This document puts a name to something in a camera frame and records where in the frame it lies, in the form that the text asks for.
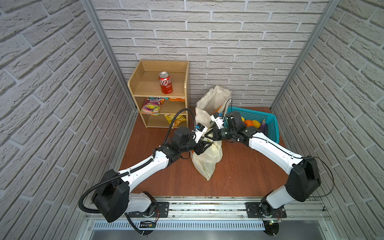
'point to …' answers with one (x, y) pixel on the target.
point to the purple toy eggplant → (263, 127)
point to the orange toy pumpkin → (249, 123)
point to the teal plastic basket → (252, 114)
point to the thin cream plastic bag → (206, 162)
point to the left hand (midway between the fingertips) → (209, 140)
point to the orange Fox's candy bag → (177, 99)
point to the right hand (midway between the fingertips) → (206, 134)
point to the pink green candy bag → (152, 106)
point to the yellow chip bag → (179, 119)
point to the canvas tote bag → (216, 100)
